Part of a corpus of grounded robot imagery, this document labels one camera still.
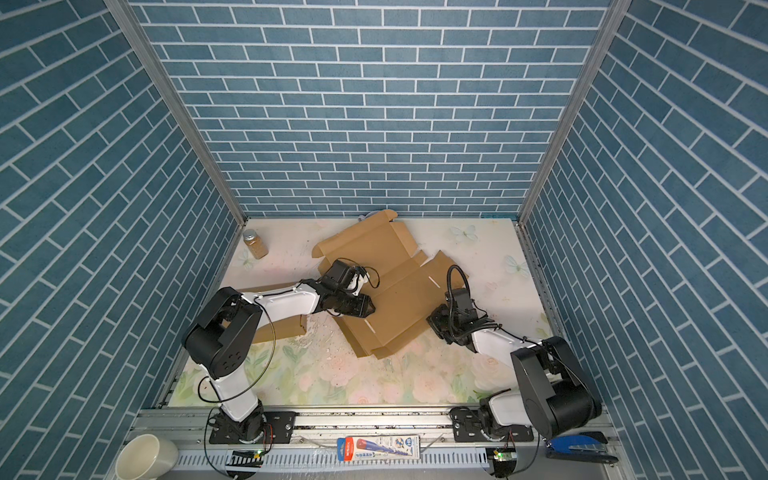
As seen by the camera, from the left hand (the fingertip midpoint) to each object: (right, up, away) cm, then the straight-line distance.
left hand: (370, 308), depth 93 cm
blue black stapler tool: (+54, -27, -24) cm, 65 cm away
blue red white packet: (+3, -29, -22) cm, 36 cm away
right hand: (+16, -2, -2) cm, 17 cm away
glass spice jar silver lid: (-42, +20, +12) cm, 48 cm away
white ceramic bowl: (-48, -28, -27) cm, 62 cm away
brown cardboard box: (+11, +6, +10) cm, 16 cm away
